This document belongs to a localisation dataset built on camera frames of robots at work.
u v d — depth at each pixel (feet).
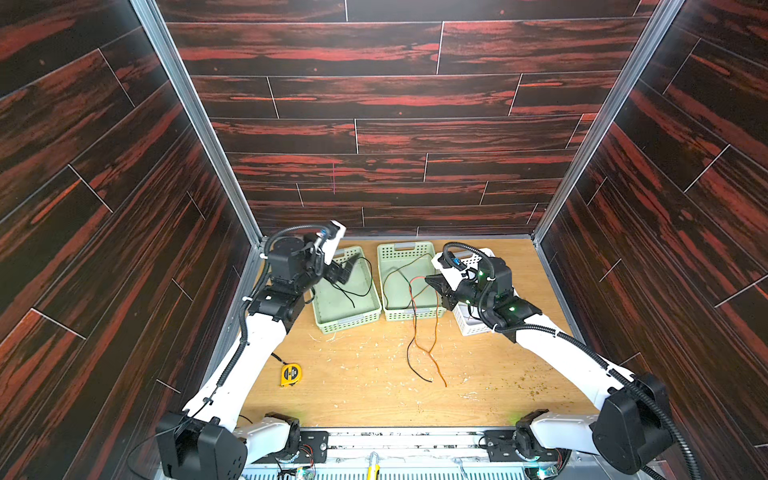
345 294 3.39
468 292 2.21
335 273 2.14
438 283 2.32
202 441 1.23
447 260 2.02
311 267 2.02
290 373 2.76
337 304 3.33
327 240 1.96
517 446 2.37
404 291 3.51
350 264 2.14
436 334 2.82
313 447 2.41
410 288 2.63
